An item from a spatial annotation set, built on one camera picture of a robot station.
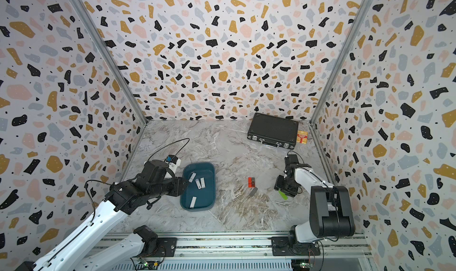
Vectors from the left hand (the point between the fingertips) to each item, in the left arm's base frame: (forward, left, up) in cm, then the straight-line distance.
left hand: (186, 181), depth 73 cm
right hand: (+4, -43, -19) cm, 47 cm away
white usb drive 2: (-2, 0, -18) cm, 18 cm away
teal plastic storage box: (+1, -3, -18) cm, 18 cm away
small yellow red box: (+39, -63, -18) cm, 76 cm away
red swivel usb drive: (+8, -28, -18) cm, 35 cm away
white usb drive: (+8, -3, -18) cm, 20 cm away
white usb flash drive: (+12, +3, -18) cm, 21 cm away
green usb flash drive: (+1, -44, -18) cm, 48 cm away
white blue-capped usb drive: (+8, -1, -18) cm, 20 cm away
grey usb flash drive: (+3, -29, -19) cm, 35 cm away
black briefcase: (+40, -44, -13) cm, 61 cm away
